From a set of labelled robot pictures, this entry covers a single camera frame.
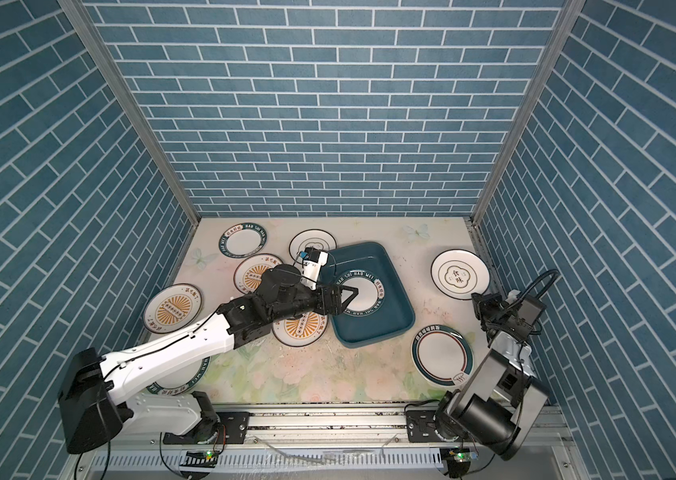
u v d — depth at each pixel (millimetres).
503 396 460
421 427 734
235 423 738
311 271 651
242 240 1123
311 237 1141
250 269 1050
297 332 894
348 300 665
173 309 943
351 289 671
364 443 722
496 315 760
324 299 627
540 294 737
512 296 792
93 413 378
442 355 905
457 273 914
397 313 940
